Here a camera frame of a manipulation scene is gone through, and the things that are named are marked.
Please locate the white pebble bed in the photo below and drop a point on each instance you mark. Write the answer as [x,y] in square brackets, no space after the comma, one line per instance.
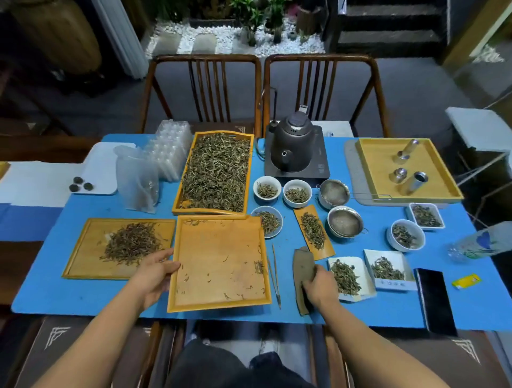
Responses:
[236,40]

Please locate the square wooden tray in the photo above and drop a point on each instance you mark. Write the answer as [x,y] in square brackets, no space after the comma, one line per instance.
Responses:
[216,264]

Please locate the white rectangular dish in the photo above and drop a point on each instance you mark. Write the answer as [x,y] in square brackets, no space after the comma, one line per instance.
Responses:
[426,216]

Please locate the person's left shoe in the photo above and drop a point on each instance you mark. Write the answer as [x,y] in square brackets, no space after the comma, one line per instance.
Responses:
[200,340]

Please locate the person's right shoe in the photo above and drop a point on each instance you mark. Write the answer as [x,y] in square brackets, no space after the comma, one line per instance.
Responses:
[269,345]

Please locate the bamboo tweezers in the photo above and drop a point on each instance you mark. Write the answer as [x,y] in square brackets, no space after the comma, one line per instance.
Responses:
[275,276]

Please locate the large light wooden tray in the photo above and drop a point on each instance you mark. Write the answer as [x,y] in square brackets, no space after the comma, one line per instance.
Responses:
[376,176]

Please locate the dark grey kettle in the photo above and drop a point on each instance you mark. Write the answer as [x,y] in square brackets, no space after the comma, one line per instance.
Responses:
[294,144]

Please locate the grey brown cloth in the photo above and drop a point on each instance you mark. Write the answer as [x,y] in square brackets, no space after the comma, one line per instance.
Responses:
[304,260]

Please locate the wooden scoop slab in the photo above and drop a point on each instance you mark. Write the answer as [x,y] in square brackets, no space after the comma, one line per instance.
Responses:
[314,232]

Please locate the black smartphone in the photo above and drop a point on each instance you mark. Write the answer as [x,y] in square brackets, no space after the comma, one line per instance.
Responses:
[436,300]

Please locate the person's left hand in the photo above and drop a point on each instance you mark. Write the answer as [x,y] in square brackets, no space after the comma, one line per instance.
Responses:
[150,276]

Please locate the silver tea tin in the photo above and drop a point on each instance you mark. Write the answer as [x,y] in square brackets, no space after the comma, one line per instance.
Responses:
[414,184]
[406,150]
[398,176]

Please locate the brown stump pot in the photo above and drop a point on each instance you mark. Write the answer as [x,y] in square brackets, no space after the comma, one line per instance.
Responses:
[308,20]

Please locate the person's shoe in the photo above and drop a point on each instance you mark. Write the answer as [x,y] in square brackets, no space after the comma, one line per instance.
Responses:
[200,340]
[269,345]

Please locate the white round bowl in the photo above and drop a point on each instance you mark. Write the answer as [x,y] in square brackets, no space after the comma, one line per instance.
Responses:
[405,236]

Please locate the white square stool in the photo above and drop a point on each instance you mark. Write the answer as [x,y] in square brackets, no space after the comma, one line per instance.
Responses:
[480,128]

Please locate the clear water bottle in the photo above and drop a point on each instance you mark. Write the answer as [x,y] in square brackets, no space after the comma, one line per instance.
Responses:
[484,242]

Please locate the person's left forearm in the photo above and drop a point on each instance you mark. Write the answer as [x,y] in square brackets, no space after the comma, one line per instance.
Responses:
[88,347]

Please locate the dark staircase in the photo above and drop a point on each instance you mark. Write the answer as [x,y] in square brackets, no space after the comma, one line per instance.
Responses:
[392,28]

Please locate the person's right forearm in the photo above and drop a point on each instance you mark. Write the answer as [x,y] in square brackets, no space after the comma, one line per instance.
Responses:
[380,351]

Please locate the large woven jar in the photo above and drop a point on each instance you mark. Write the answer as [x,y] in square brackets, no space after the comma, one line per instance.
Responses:
[56,36]

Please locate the small green potted plant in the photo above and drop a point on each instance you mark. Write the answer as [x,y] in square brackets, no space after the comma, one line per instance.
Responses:
[276,16]
[248,16]

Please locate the green garden plants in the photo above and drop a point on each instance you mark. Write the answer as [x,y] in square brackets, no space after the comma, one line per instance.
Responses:
[172,8]

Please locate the yellow packet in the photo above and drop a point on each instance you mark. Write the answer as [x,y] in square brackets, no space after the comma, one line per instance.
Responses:
[466,281]

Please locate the deep wooden tray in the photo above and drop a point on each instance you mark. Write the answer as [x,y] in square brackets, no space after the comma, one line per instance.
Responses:
[208,213]

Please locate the blue rimmed bowl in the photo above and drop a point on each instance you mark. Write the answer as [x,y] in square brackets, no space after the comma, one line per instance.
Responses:
[267,222]

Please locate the person's dark trousers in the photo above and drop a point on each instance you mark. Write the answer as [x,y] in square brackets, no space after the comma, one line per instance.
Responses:
[224,367]

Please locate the large clear plastic bag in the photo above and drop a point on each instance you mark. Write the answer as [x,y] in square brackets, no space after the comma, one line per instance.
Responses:
[136,180]

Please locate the white tea cup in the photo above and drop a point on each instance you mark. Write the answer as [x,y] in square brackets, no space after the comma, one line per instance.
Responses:
[297,194]
[267,190]

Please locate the white table mat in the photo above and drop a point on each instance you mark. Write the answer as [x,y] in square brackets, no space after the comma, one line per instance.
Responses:
[32,184]

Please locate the large blue mat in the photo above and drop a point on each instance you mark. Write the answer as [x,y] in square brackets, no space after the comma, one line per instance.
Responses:
[48,292]

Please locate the metal tea strainer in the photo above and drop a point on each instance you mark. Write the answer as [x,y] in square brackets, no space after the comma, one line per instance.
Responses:
[346,222]
[334,194]

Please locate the white curtain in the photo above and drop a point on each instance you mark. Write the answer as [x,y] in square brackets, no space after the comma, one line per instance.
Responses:
[120,36]

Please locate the short blue mat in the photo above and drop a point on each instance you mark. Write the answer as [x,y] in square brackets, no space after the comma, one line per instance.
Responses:
[28,222]

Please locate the wooden armchair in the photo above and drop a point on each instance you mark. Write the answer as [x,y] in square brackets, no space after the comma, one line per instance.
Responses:
[320,57]
[160,359]
[208,58]
[332,359]

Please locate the person's right hand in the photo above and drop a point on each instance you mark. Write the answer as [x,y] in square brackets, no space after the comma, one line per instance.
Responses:
[322,289]

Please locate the black kettle on heater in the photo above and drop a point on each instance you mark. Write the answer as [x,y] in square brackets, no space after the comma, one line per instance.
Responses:
[316,170]

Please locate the white rectangular plate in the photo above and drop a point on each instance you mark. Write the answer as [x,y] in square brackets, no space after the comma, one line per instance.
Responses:
[100,168]

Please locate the rectangular wooden tray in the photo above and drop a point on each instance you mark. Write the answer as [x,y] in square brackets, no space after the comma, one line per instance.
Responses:
[80,264]

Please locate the grey table mat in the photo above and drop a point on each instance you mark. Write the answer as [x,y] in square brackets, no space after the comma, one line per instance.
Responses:
[350,172]

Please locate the clear plastic blister tray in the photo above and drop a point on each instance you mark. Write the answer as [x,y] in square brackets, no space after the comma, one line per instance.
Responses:
[176,136]
[162,164]

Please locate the white square dish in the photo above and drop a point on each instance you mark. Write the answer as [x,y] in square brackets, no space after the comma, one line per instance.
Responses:
[348,280]

